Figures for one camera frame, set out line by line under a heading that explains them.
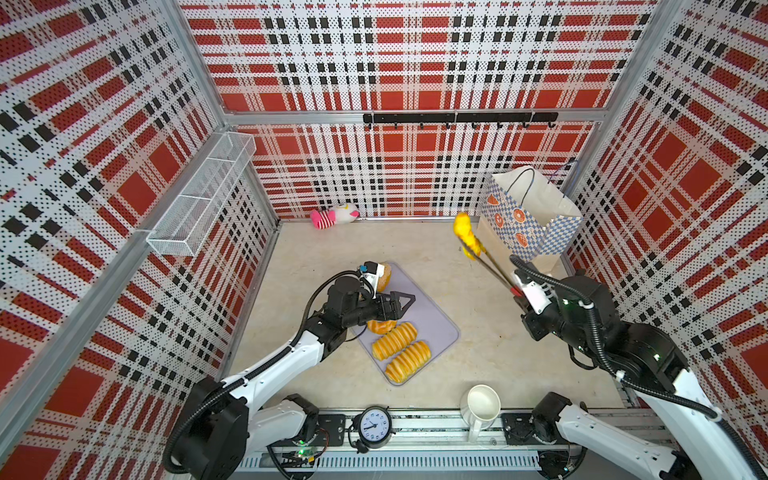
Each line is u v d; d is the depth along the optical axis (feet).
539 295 1.77
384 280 3.23
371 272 2.36
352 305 2.10
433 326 3.06
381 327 2.95
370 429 2.36
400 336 2.83
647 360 1.24
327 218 3.77
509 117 2.90
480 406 2.51
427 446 2.39
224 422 1.31
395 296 2.44
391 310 2.26
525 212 2.85
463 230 2.36
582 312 1.36
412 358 2.69
